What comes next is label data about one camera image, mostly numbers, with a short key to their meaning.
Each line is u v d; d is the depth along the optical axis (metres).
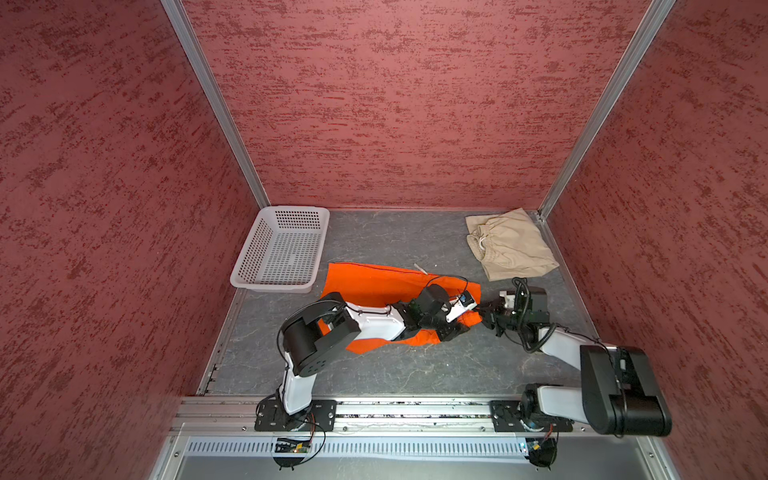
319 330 0.52
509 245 1.07
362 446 0.77
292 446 0.72
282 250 1.07
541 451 0.71
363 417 0.76
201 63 0.80
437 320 0.75
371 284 1.00
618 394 0.43
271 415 0.74
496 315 0.80
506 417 0.74
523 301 0.75
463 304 0.74
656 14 0.71
